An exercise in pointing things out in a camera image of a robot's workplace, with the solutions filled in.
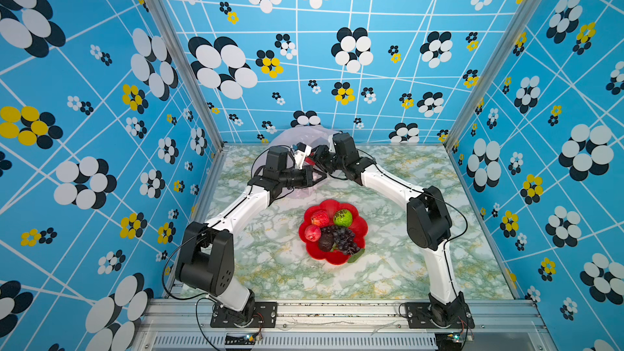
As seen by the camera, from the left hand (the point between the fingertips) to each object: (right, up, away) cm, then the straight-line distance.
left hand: (327, 176), depth 80 cm
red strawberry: (-2, -16, +8) cm, 18 cm away
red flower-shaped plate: (+1, -13, +14) cm, 19 cm away
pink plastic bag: (-6, +16, +14) cm, 22 cm away
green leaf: (+10, -27, +1) cm, 29 cm away
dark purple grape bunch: (+6, -22, +4) cm, 24 cm away
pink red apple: (-5, -20, +4) cm, 21 cm away
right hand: (-7, +7, +11) cm, 15 cm away
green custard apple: (+6, -16, +8) cm, 19 cm away
